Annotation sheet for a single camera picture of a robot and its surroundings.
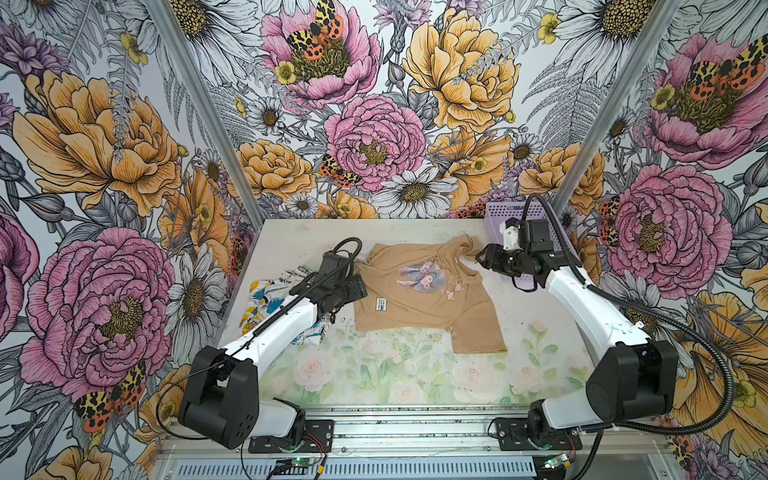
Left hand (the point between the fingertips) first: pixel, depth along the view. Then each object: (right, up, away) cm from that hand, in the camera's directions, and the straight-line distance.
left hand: (352, 307), depth 88 cm
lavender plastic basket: (+54, +31, +32) cm, 70 cm away
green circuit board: (-9, -33, -17) cm, 38 cm away
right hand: (+37, +10, -3) cm, 39 cm away
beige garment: (+25, +4, +15) cm, 29 cm away
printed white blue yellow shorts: (-30, +3, +11) cm, 32 cm away
